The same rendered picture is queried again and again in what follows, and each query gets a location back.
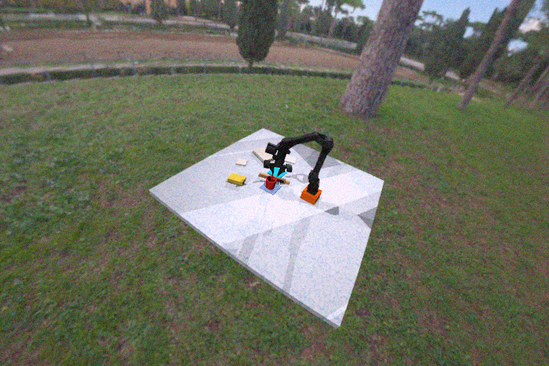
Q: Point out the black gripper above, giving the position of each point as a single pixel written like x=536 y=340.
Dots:
x=279 y=164

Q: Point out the yellow rectangular block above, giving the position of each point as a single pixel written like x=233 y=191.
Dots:
x=236 y=179

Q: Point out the red cup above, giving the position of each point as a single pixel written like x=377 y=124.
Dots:
x=270 y=182

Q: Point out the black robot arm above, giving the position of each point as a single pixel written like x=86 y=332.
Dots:
x=326 y=142

